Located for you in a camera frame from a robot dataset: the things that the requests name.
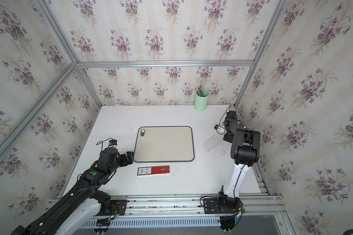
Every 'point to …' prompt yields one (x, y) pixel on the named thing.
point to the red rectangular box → (153, 170)
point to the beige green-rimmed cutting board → (164, 144)
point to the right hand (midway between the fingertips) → (237, 132)
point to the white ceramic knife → (214, 140)
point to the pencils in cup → (199, 90)
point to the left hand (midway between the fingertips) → (128, 154)
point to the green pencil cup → (200, 103)
